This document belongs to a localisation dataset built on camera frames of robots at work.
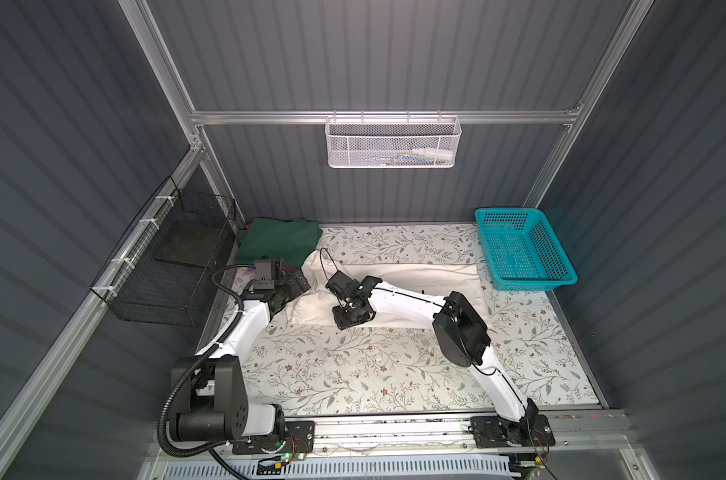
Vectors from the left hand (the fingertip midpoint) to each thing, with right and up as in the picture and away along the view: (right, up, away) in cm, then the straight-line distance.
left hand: (294, 285), depth 90 cm
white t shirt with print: (+5, -7, +5) cm, 10 cm away
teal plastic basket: (+80, +10, +22) cm, 84 cm away
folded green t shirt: (-6, +14, +18) cm, 24 cm away
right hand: (+14, -13, +3) cm, 20 cm away
